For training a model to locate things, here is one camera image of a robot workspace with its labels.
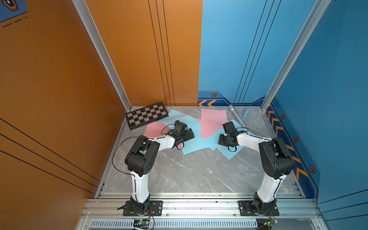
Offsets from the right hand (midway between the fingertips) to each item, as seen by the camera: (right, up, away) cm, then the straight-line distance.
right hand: (220, 141), depth 99 cm
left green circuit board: (-46, -38, -28) cm, 66 cm away
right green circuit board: (+18, -36, -30) cm, 50 cm away
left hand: (-21, +6, +1) cm, 22 cm away
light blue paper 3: (-16, -1, -5) cm, 17 cm away
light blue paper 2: (0, -4, -8) cm, 9 cm away
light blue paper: (-20, +13, +11) cm, 26 cm away
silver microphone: (+13, +25, +17) cm, 33 cm away
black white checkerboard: (-56, +18, +12) cm, 60 cm away
